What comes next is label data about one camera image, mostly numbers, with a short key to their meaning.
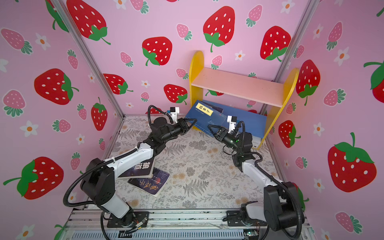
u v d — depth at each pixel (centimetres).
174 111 72
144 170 88
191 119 73
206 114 75
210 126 72
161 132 62
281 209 41
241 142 58
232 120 70
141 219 73
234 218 73
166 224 73
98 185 45
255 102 118
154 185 84
